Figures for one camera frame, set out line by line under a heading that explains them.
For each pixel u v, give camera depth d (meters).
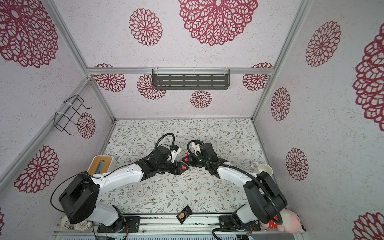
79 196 0.44
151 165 0.65
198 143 0.80
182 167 0.75
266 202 0.43
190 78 0.95
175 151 0.76
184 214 0.75
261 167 0.88
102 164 0.90
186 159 0.83
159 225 0.75
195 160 0.76
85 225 0.71
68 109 0.78
